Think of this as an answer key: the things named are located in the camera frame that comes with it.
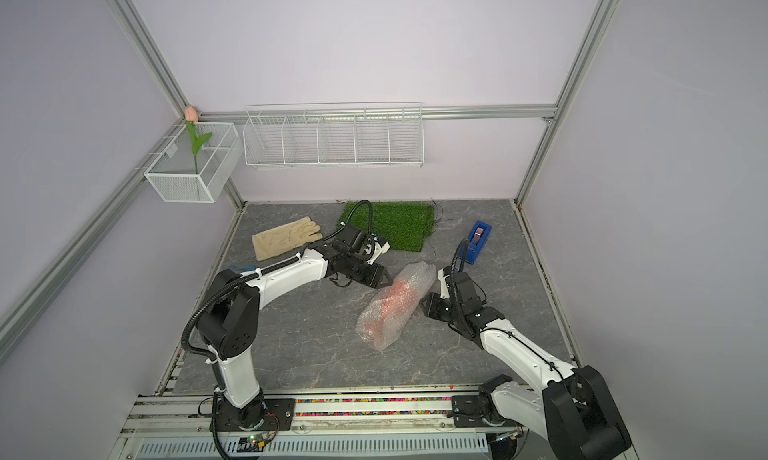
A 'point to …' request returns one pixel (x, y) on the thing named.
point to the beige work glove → (285, 238)
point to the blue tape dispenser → (476, 241)
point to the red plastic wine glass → (400, 293)
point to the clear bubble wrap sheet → (421, 275)
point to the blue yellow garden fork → (244, 268)
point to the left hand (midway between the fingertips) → (386, 282)
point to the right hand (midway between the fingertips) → (422, 299)
